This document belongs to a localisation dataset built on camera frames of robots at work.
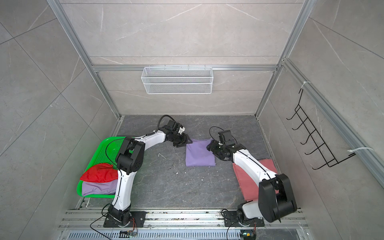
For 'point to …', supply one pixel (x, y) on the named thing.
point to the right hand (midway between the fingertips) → (209, 147)
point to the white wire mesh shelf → (177, 80)
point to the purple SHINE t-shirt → (197, 154)
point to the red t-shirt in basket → (99, 172)
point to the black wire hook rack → (321, 152)
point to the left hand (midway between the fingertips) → (190, 140)
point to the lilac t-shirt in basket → (109, 187)
